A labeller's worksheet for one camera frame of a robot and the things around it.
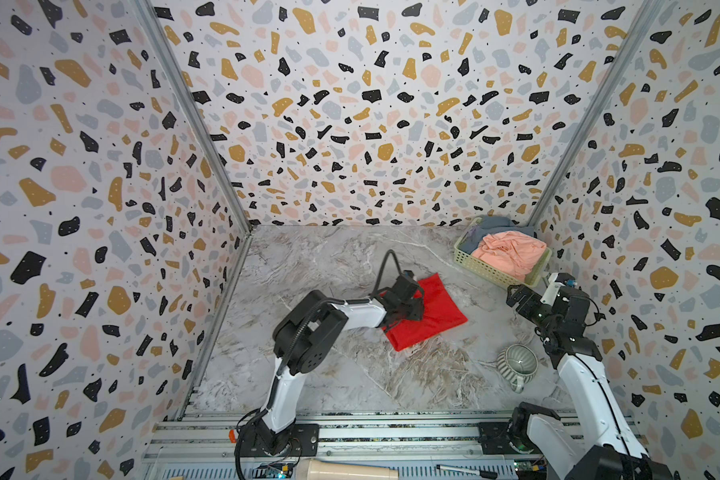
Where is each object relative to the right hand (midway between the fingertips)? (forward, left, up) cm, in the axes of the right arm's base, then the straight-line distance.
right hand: (520, 287), depth 81 cm
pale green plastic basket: (+15, 0, -13) cm, 19 cm away
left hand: (+3, +25, -15) cm, 29 cm away
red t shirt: (0, +19, -15) cm, 25 cm away
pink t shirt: (+19, -5, -8) cm, 22 cm away
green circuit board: (-40, +62, -17) cm, 76 cm away
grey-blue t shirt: (+33, -1, -9) cm, 34 cm away
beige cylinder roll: (-40, +52, -14) cm, 68 cm away
